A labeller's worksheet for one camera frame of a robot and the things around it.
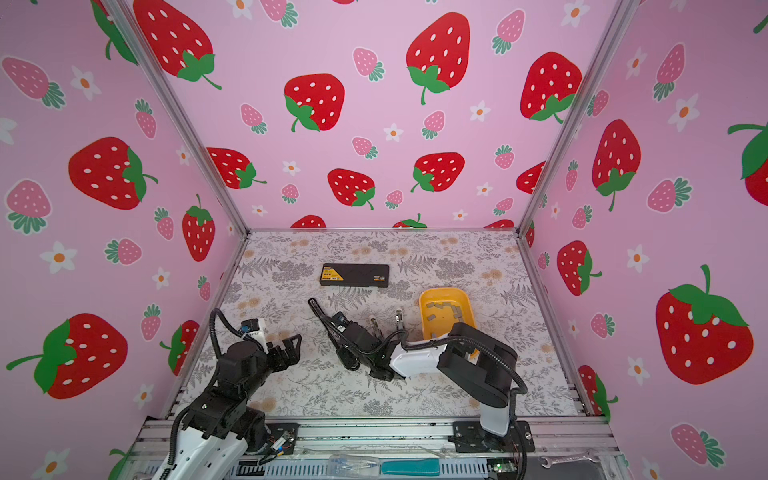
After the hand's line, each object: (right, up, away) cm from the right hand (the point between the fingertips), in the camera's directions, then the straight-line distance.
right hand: (337, 340), depth 86 cm
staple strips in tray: (+38, +7, +12) cm, 40 cm away
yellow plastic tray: (+33, +7, +12) cm, 36 cm away
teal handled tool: (+24, -26, -16) cm, 38 cm away
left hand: (-12, +2, -7) cm, 14 cm away
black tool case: (+2, +18, +19) cm, 26 cm away
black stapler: (+6, +5, -20) cm, 21 cm away
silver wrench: (+65, -24, -15) cm, 70 cm away
